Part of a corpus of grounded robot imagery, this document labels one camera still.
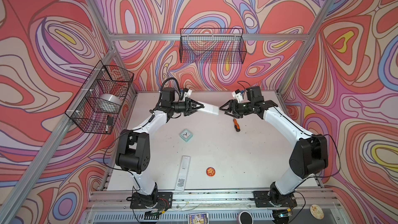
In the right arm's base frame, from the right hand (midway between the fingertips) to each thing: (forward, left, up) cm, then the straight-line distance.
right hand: (222, 114), depth 82 cm
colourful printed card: (-44, +14, -18) cm, 50 cm away
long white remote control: (-24, +22, -20) cm, 38 cm away
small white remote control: (+1, +7, +3) cm, 8 cm away
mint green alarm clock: (-2, +21, -17) cm, 27 cm away
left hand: (+1, +10, +5) cm, 11 cm away
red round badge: (-24, +7, -20) cm, 32 cm away
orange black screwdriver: (+3, -11, -18) cm, 21 cm away
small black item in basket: (-6, +55, +6) cm, 56 cm away
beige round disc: (-43, -40, -20) cm, 63 cm away
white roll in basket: (-2, +54, +14) cm, 55 cm away
